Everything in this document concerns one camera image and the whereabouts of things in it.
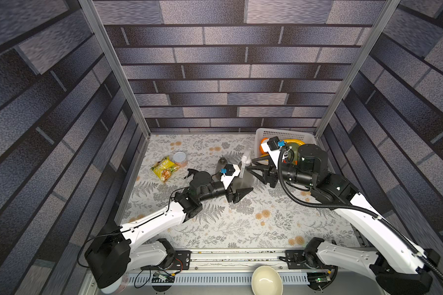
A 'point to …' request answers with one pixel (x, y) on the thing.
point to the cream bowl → (266, 281)
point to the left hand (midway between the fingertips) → (247, 181)
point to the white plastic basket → (305, 134)
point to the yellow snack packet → (164, 168)
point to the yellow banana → (299, 142)
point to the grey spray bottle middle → (222, 163)
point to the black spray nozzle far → (190, 172)
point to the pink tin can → (179, 158)
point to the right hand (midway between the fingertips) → (249, 162)
